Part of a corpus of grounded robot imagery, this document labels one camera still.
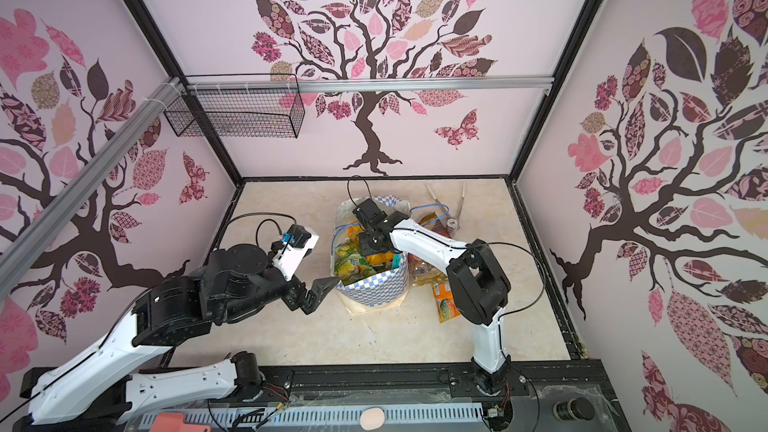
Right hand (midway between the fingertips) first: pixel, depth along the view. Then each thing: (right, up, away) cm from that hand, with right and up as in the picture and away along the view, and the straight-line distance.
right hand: (369, 242), depth 91 cm
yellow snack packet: (+3, -5, -3) cm, 6 cm away
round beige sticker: (+2, -39, -22) cm, 45 cm away
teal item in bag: (+8, -2, -20) cm, 22 cm away
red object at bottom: (-43, -38, -24) cm, 62 cm away
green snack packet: (-5, -6, -6) cm, 10 cm away
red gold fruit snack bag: (+16, -9, -2) cm, 19 cm away
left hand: (-7, -2, -32) cm, 33 cm away
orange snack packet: (+23, -18, -8) cm, 30 cm away
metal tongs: (+28, +6, +9) cm, 30 cm away
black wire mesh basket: (-42, +44, +4) cm, 61 cm away
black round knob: (+47, -32, -29) cm, 64 cm away
